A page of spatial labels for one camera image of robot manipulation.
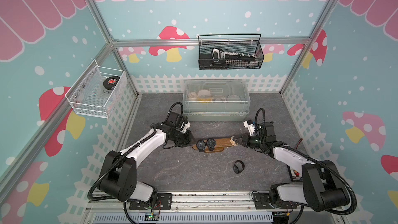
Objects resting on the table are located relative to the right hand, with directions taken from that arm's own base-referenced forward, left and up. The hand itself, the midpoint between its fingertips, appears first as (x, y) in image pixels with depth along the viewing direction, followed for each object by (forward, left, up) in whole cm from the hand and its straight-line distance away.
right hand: (233, 139), depth 85 cm
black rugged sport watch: (-3, +18, 0) cm, 18 cm away
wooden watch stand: (-2, +7, -2) cm, 8 cm away
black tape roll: (+20, +64, +25) cm, 72 cm away
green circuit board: (-34, +43, -10) cm, 56 cm away
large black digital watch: (-2, +13, -1) cm, 13 cm away
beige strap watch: (-2, 0, 0) cm, 2 cm away
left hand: (-4, +21, +1) cm, 22 cm away
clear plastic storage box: (+24, +9, +6) cm, 26 cm away
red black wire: (+4, -44, -11) cm, 45 cm away
